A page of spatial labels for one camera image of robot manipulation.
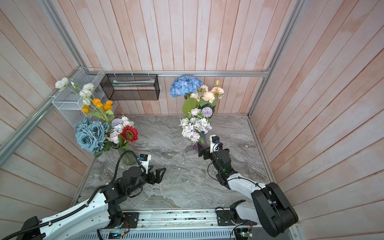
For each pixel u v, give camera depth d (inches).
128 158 35.4
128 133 28.9
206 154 29.6
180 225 28.7
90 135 23.3
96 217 22.9
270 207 16.6
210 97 30.6
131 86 41.0
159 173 27.6
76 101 27.0
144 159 26.5
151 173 26.6
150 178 26.9
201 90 31.2
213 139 28.2
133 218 28.9
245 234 27.5
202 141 31.2
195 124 29.3
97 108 28.3
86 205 19.5
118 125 29.3
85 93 28.3
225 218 28.7
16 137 21.5
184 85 27.6
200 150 29.4
